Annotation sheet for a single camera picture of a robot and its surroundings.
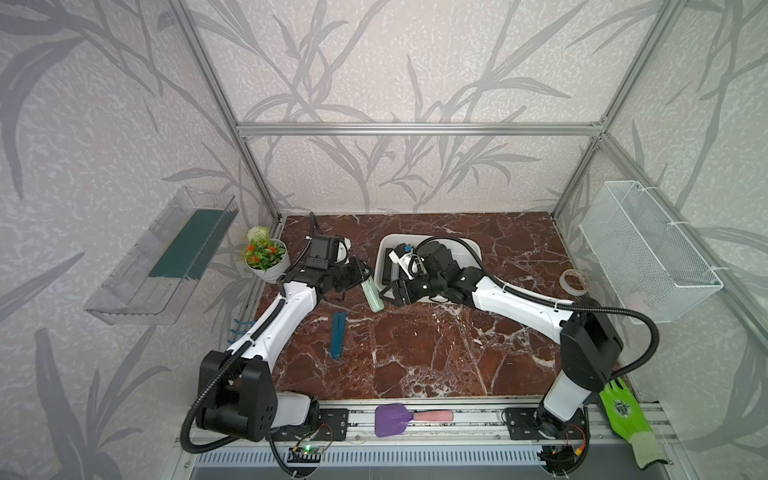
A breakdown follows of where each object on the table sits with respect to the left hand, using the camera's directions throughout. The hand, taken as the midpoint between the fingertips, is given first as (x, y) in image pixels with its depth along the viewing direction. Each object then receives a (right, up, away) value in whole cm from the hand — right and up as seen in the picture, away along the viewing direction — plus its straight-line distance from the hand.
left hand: (371, 270), depth 83 cm
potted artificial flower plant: (-32, +3, +6) cm, 33 cm away
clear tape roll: (+65, -8, +16) cm, 67 cm away
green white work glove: (+65, -37, -9) cm, 76 cm away
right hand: (+4, -5, -4) cm, 8 cm away
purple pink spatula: (+7, -35, -11) cm, 37 cm away
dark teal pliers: (-11, -18, +6) cm, 22 cm away
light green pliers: (+1, -6, -4) cm, 7 cm away
